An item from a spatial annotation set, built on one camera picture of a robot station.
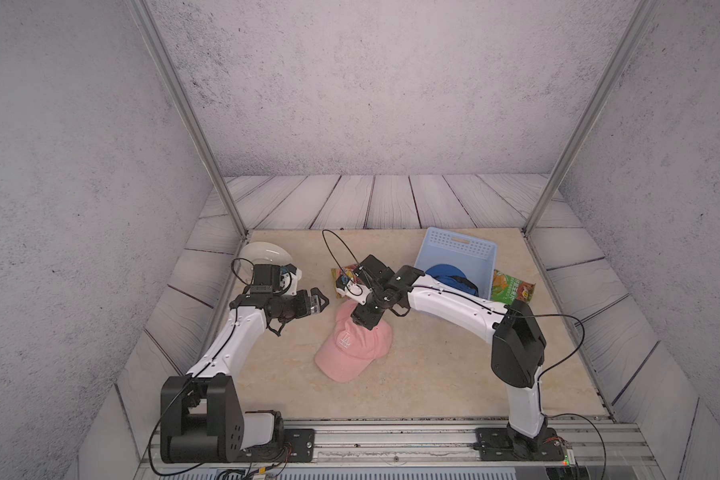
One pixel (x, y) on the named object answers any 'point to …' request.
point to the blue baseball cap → (453, 276)
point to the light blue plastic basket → (476, 256)
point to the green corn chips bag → (508, 289)
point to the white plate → (261, 253)
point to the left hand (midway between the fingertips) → (319, 303)
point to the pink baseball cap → (352, 347)
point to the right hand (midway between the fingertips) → (362, 311)
